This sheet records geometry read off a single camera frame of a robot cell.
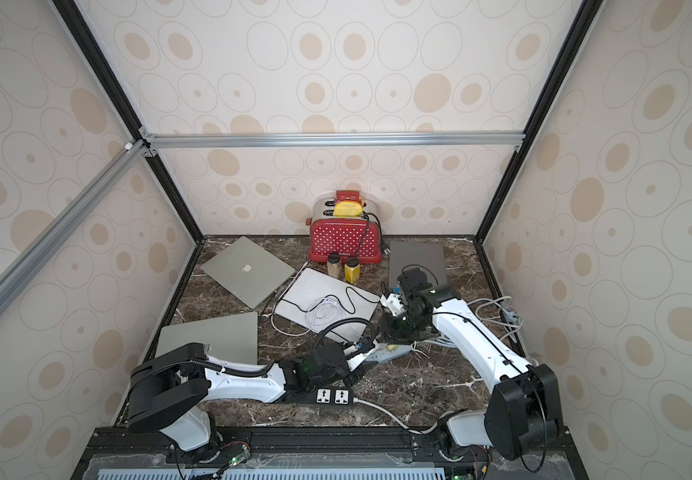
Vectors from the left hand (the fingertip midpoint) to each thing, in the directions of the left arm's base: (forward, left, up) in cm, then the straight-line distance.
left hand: (379, 360), depth 78 cm
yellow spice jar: (+32, +7, -3) cm, 33 cm away
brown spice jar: (+34, +13, -2) cm, 36 cm away
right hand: (+4, 0, +3) cm, 5 cm away
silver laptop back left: (+37, +45, -10) cm, 60 cm away
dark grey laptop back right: (+45, -21, -9) cm, 50 cm away
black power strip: (-7, +15, -8) cm, 18 cm away
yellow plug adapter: (+5, -4, -2) cm, 6 cm away
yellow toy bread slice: (+49, +9, +10) cm, 51 cm away
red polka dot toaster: (+42, +8, +3) cm, 43 cm away
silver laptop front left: (+11, +44, -10) cm, 47 cm away
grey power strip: (+3, -1, -2) cm, 4 cm away
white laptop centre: (+32, +21, -10) cm, 40 cm away
